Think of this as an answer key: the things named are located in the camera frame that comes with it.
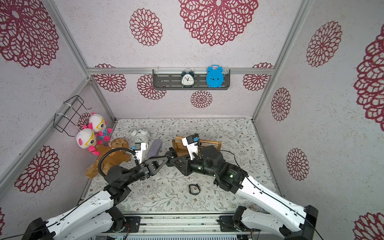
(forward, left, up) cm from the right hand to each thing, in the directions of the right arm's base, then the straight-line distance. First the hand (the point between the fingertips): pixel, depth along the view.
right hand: (171, 160), depth 60 cm
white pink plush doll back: (+32, +52, -13) cm, 62 cm away
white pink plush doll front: (+19, +52, -11) cm, 56 cm away
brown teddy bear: (+14, +42, -25) cm, 51 cm away
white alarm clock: (+30, +27, -23) cm, 46 cm away
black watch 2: (+2, -10, -32) cm, 33 cm away
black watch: (+2, 0, 0) cm, 2 cm away
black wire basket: (+30, +56, +1) cm, 64 cm away
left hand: (0, +1, -1) cm, 2 cm away
